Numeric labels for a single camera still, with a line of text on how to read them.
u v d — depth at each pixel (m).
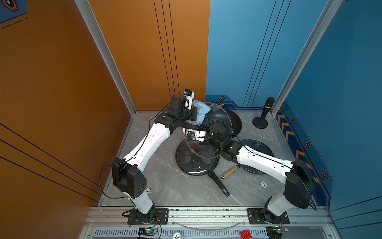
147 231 0.71
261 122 1.09
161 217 0.74
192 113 0.69
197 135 0.65
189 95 0.68
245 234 0.68
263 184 0.83
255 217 0.72
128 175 0.43
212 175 0.84
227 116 1.12
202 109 0.74
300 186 0.42
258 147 1.10
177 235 0.64
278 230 0.70
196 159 0.99
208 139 0.66
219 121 1.15
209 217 0.75
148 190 0.82
